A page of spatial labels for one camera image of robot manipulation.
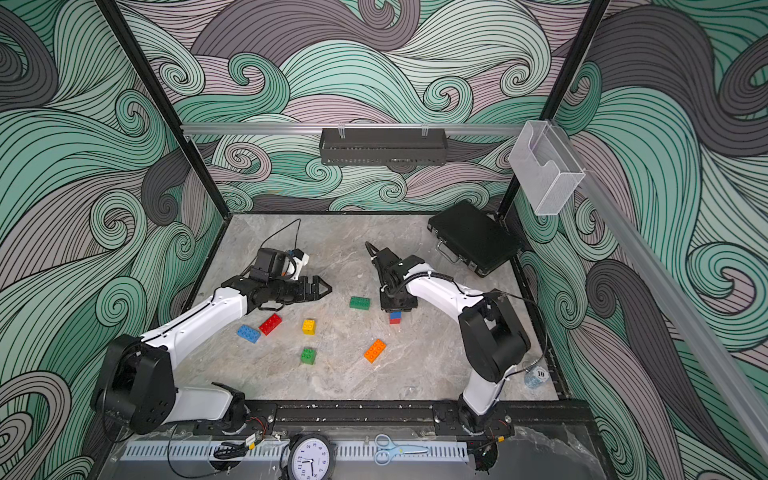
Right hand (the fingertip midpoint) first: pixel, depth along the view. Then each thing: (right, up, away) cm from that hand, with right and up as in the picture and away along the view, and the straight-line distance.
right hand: (390, 311), depth 88 cm
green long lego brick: (-10, +1, +7) cm, 12 cm away
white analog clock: (-19, -28, -22) cm, 40 cm away
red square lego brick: (+2, -4, +2) cm, 5 cm away
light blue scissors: (-2, -28, -18) cm, 33 cm away
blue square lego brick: (+1, -2, +1) cm, 3 cm away
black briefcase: (+31, +23, +26) cm, 47 cm away
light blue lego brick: (-43, -6, 0) cm, 43 cm away
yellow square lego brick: (-24, -4, -2) cm, 24 cm away
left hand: (-20, +8, -4) cm, 22 cm away
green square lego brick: (-23, -11, -6) cm, 26 cm away
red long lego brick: (-37, -5, +2) cm, 37 cm away
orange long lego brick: (-5, -10, -4) cm, 12 cm away
